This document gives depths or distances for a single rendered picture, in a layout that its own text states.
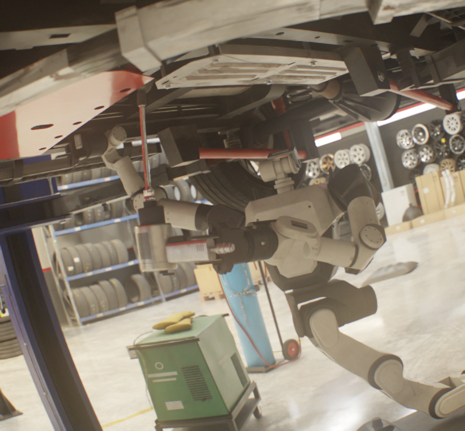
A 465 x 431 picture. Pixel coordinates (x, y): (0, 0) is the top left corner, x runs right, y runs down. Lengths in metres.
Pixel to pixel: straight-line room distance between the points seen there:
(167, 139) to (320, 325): 0.99
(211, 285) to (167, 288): 1.74
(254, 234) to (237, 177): 1.52
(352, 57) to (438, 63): 0.30
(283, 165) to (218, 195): 1.20
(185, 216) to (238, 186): 1.00
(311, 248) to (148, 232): 0.41
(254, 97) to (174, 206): 0.72
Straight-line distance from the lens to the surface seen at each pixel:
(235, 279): 4.49
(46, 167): 2.50
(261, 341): 4.58
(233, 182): 2.97
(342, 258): 1.60
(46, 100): 1.39
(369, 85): 1.84
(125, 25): 0.78
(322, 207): 1.83
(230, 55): 1.47
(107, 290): 10.98
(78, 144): 1.99
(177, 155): 2.39
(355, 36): 1.68
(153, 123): 2.44
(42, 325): 3.21
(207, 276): 10.27
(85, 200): 2.88
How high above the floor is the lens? 1.23
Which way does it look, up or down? 3 degrees up
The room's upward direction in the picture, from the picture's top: 15 degrees counter-clockwise
